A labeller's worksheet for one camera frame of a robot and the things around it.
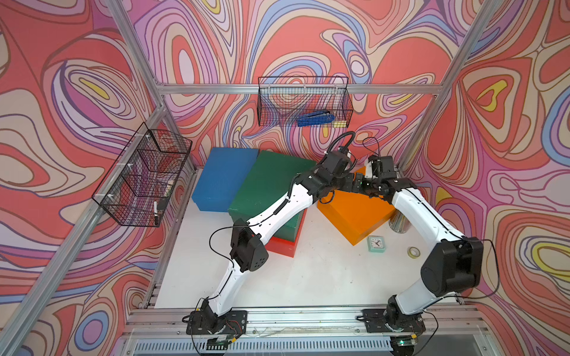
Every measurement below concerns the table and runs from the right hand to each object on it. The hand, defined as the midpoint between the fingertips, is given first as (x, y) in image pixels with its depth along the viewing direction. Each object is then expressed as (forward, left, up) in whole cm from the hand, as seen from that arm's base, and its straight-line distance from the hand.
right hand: (354, 189), depth 87 cm
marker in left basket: (-13, +71, +8) cm, 72 cm away
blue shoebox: (+18, +59, -8) cm, 62 cm away
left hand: (-2, +2, +9) cm, 9 cm away
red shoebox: (-16, +29, -16) cm, 37 cm away
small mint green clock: (-16, -9, -17) cm, 25 cm away
